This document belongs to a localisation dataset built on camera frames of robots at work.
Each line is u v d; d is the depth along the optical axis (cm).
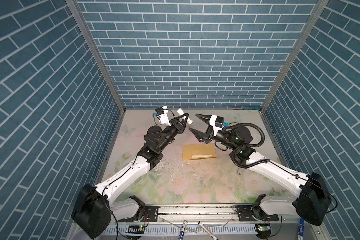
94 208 39
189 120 68
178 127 61
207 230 69
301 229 69
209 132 57
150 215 73
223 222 72
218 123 52
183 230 68
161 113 62
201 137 57
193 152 96
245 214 73
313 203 42
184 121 67
